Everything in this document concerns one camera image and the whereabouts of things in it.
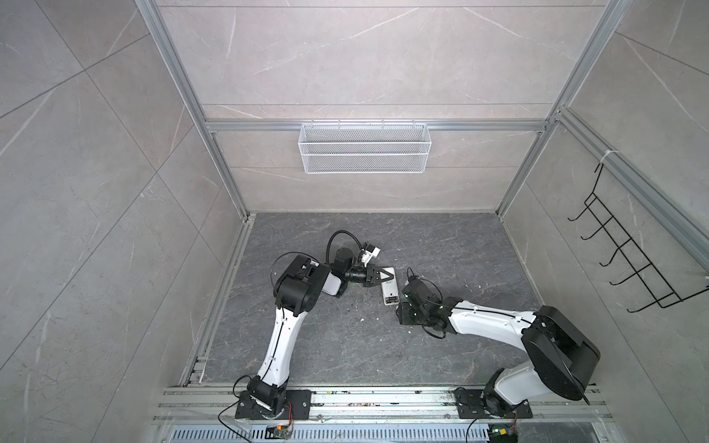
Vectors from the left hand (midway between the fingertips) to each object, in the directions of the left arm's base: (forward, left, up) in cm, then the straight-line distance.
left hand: (393, 275), depth 94 cm
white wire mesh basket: (+40, +8, +25) cm, 48 cm away
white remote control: (-5, +2, -2) cm, 6 cm away
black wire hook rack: (-21, -55, +27) cm, 65 cm away
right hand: (-11, -2, -4) cm, 12 cm away
